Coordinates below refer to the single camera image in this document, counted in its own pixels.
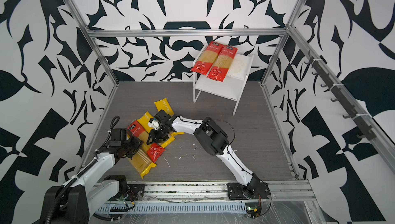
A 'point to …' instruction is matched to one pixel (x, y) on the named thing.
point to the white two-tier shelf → (232, 87)
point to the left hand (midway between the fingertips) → (143, 139)
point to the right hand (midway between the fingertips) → (149, 143)
